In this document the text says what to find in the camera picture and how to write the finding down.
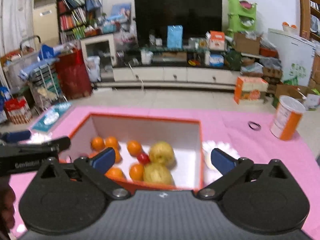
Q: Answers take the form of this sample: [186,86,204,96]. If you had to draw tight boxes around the orange kumquat fruit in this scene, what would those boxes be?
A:
[105,167,126,179]
[91,137,105,152]
[105,137,119,150]
[129,163,144,181]
[126,140,143,157]
[114,148,122,164]

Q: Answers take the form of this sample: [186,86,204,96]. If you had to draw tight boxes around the red cherry tomato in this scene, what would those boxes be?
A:
[137,152,150,165]

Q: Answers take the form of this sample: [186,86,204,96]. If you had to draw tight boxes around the yellow pear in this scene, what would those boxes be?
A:
[143,163,174,185]
[148,141,175,166]

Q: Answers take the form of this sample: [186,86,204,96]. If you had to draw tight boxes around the person left hand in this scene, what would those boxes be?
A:
[1,176,16,233]

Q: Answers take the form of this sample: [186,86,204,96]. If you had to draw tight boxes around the red white carton box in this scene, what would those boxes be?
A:
[4,96,32,125]

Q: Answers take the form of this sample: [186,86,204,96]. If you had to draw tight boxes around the teal paperback book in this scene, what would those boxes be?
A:
[31,102,72,133]

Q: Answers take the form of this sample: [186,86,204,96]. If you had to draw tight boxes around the pink tablecloth with daisies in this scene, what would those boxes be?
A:
[8,104,320,239]

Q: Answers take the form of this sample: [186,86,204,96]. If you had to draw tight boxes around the orange cardboard box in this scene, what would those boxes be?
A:
[55,112,203,192]

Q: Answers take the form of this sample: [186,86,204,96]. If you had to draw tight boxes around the metal shopping trolley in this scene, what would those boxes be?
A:
[18,35,67,114]

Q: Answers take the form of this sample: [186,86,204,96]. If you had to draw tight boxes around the orange white carton box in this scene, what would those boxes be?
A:
[234,76,268,105]

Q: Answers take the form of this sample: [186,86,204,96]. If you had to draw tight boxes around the orange white canister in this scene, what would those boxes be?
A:
[270,95,305,141]

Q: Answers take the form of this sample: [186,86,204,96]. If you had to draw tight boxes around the red gift bag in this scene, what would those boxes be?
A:
[55,49,92,100]

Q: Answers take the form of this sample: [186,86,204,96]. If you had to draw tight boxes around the white glass door cabinet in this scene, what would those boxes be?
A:
[80,34,117,67]

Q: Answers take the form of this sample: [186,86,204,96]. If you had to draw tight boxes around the white floor air conditioner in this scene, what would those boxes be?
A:
[33,0,59,47]

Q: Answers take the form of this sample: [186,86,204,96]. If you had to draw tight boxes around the orange white small box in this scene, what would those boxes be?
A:
[206,31,225,51]

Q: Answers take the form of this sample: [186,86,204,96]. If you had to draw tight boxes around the white small fridge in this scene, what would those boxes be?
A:
[267,29,316,86]

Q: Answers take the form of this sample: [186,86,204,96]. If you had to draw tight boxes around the blue paper bag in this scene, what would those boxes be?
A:
[167,25,183,49]

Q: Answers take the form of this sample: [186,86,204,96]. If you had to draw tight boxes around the dark bookshelf with books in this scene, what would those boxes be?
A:
[56,0,95,43]

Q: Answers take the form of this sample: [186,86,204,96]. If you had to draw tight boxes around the green stacking bins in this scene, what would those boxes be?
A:
[226,0,257,37]

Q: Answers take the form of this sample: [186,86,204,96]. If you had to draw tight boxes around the black flat television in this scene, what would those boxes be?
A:
[134,0,222,47]

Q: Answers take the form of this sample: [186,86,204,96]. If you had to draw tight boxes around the wooden shelf unit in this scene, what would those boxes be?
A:
[300,0,319,41]

